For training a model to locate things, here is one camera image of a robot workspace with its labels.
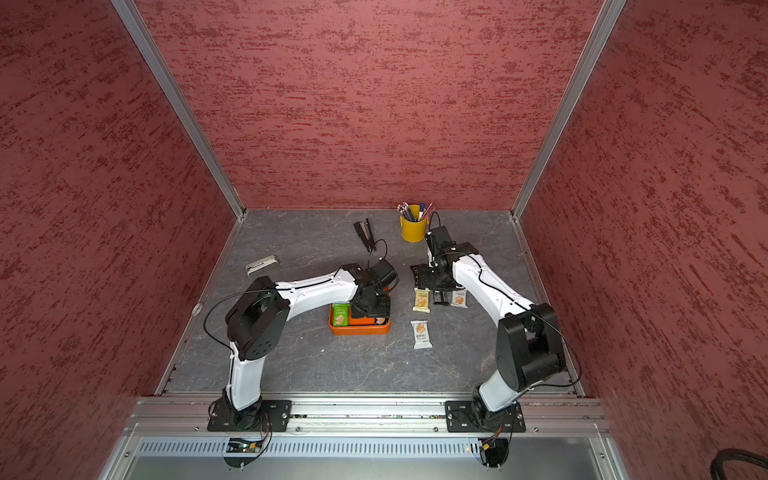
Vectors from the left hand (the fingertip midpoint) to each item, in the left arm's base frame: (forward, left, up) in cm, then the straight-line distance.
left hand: (375, 318), depth 89 cm
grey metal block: (+18, +43, +1) cm, 46 cm away
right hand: (+6, -16, +8) cm, 19 cm away
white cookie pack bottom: (-4, -14, -1) cm, 15 cm away
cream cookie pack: (+7, -15, -1) cm, 16 cm away
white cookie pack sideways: (+7, -27, -1) cm, 28 cm away
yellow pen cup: (+34, -13, +2) cm, 36 cm away
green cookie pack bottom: (+1, +11, +1) cm, 11 cm away
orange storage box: (-4, +5, +3) cm, 7 cm away
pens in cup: (+37, -16, +9) cm, 42 cm away
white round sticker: (+5, +60, -5) cm, 61 cm away
